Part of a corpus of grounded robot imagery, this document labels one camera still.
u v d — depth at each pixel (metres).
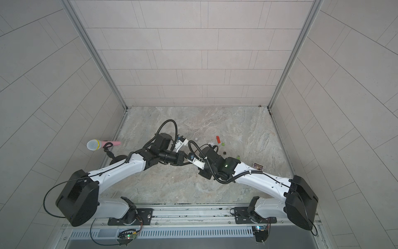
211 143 0.98
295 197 0.40
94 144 0.67
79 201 0.41
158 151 0.63
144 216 0.71
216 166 0.57
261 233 0.68
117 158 0.84
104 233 0.69
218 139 0.99
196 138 0.99
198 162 0.66
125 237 0.65
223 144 0.98
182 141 0.75
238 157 0.92
